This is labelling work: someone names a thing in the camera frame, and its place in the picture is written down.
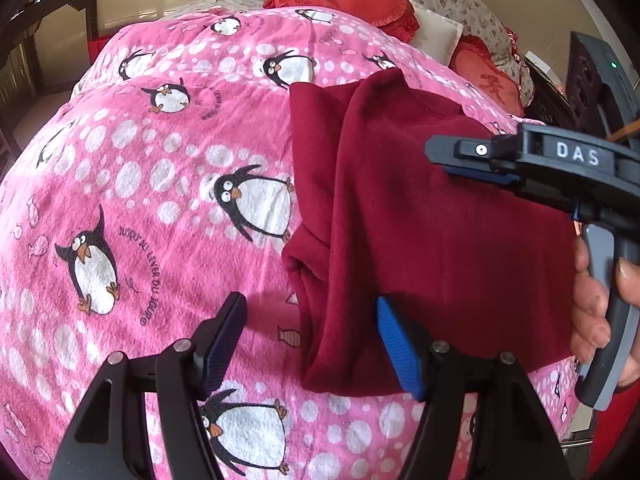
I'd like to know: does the pink penguin print blanket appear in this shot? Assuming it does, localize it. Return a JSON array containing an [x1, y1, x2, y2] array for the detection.
[[0, 5, 581, 480]]

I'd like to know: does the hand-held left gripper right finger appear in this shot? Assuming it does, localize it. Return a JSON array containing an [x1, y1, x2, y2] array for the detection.
[[376, 296, 586, 480]]

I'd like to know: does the small red heart cushion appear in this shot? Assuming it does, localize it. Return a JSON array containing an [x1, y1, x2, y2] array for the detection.
[[448, 35, 526, 116]]

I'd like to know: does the person's right hand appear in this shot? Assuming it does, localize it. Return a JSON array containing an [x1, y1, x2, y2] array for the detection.
[[570, 235, 640, 362]]

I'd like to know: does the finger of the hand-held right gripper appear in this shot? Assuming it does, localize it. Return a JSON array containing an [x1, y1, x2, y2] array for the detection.
[[425, 132, 522, 189]]

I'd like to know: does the dark wooden table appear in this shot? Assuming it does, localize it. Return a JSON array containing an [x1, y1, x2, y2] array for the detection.
[[0, 0, 101, 96]]

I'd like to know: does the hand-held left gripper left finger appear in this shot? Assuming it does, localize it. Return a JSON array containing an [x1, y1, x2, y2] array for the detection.
[[47, 291, 248, 480]]

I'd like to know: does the dark carved wooden headboard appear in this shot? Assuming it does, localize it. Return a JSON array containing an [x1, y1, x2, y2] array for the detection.
[[522, 52, 576, 126]]

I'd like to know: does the maroon fleece garment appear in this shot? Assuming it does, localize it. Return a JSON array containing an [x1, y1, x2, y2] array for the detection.
[[281, 67, 581, 395]]

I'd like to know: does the white pillow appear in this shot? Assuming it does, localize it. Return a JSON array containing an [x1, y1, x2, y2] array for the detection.
[[412, 0, 465, 66]]

